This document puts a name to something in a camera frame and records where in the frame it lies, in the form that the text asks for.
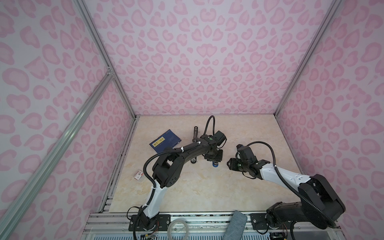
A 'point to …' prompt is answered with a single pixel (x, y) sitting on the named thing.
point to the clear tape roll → (171, 222)
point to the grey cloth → (235, 229)
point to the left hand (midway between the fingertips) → (220, 157)
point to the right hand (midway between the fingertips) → (229, 163)
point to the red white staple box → (138, 175)
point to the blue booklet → (168, 139)
